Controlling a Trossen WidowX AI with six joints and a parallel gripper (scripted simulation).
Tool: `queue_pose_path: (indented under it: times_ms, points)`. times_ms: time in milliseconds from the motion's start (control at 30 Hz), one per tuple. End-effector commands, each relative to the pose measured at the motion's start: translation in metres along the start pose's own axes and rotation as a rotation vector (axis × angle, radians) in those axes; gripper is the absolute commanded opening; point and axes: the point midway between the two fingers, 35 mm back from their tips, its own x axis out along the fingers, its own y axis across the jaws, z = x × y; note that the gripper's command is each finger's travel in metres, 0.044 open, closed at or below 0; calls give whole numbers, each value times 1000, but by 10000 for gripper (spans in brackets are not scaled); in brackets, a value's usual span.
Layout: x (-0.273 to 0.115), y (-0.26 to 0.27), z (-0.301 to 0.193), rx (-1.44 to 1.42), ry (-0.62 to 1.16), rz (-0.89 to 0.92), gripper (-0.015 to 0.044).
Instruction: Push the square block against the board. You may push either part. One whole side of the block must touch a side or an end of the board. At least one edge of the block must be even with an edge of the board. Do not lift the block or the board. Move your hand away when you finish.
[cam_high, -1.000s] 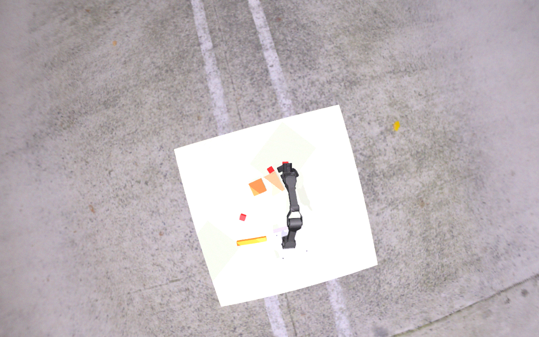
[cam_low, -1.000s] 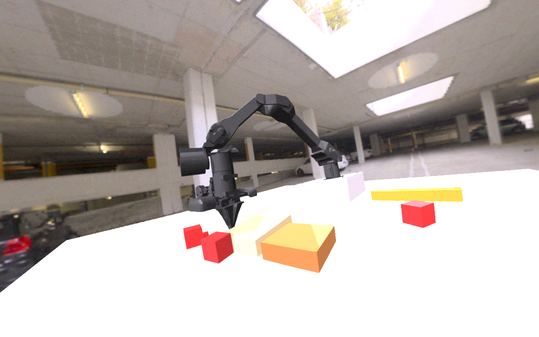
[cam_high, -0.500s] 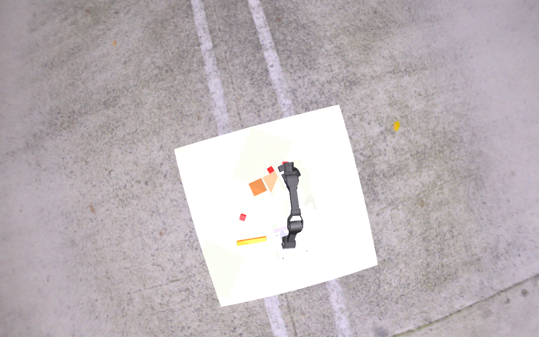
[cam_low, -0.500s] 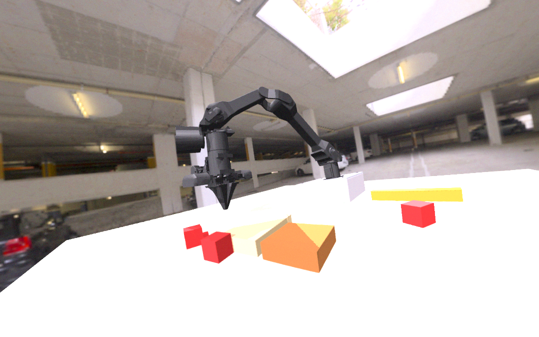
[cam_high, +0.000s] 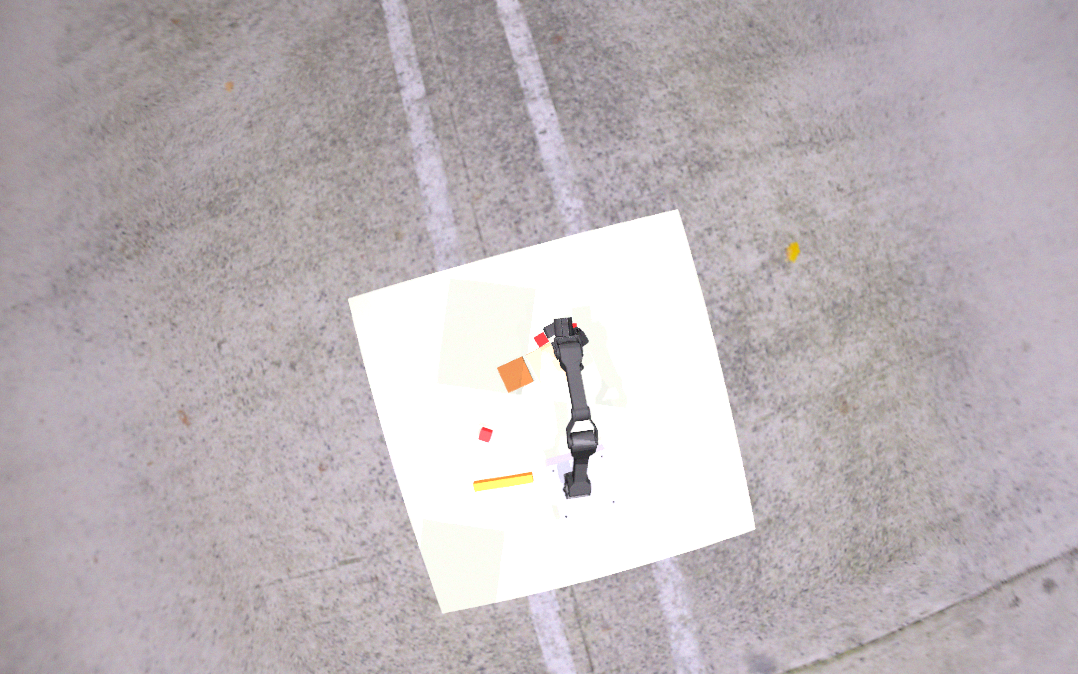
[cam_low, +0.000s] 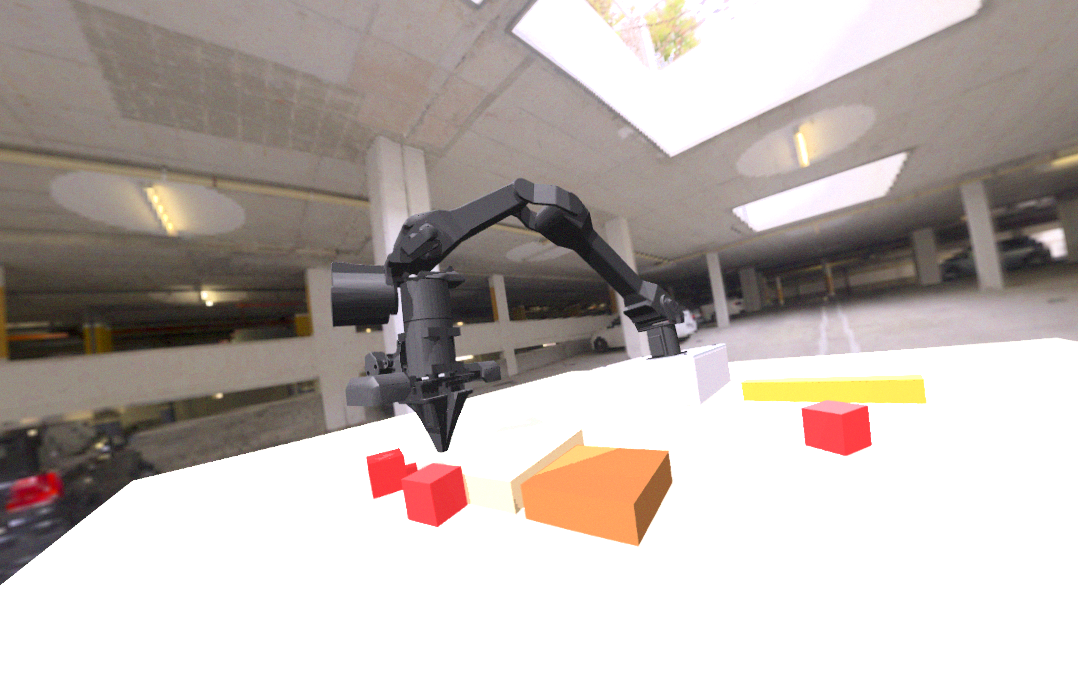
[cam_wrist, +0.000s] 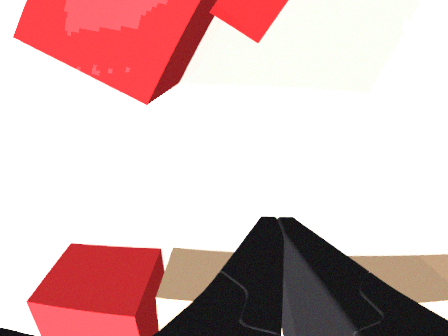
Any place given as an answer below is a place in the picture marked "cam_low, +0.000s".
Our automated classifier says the orange square block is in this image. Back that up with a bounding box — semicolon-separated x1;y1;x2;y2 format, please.
520;444;673;546

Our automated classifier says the orange flat board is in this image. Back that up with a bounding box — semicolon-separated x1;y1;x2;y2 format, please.
741;375;926;404

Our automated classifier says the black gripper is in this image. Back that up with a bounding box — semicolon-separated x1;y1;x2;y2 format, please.
346;318;501;453

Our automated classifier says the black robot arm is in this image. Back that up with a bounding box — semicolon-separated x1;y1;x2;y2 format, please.
330;178;688;361

